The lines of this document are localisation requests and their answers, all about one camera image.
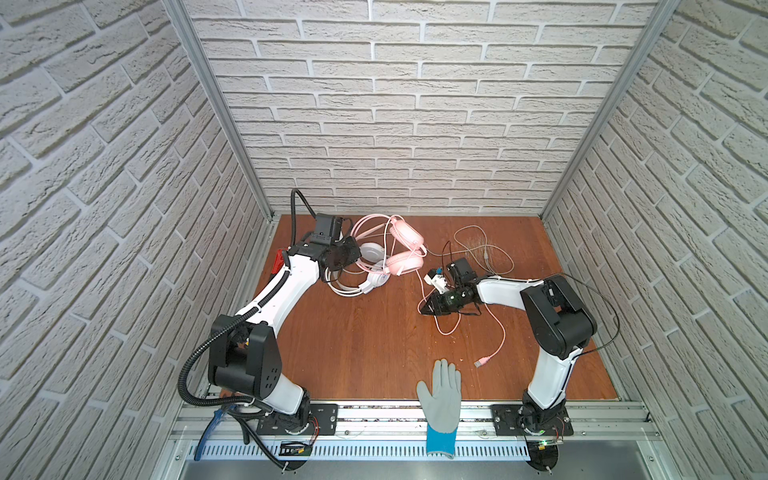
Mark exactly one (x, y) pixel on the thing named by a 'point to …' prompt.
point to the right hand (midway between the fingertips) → (424, 309)
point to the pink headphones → (408, 243)
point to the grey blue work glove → (442, 408)
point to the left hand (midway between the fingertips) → (360, 246)
